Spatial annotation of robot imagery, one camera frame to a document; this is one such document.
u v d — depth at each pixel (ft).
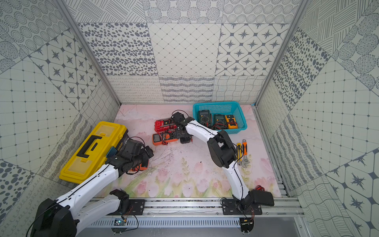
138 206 2.41
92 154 2.45
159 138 3.13
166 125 3.33
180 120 2.55
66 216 1.27
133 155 2.18
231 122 3.42
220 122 3.50
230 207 2.40
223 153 1.85
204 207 2.50
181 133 2.82
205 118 3.40
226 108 3.64
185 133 2.34
